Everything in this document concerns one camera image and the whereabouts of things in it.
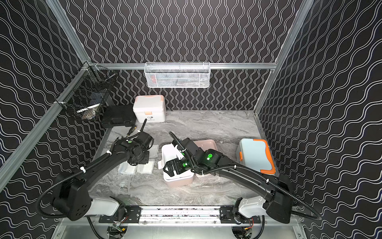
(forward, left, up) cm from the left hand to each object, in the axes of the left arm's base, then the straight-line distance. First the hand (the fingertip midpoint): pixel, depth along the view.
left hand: (142, 157), depth 83 cm
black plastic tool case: (+34, +31, -5) cm, 47 cm away
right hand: (-7, -18, +9) cm, 22 cm away
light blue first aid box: (+4, -63, +5) cm, 63 cm away
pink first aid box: (+12, -38, -2) cm, 40 cm away
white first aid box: (+38, +3, +2) cm, 39 cm away
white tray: (+4, -15, +1) cm, 15 cm away
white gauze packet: (-2, -1, -10) cm, 10 cm away
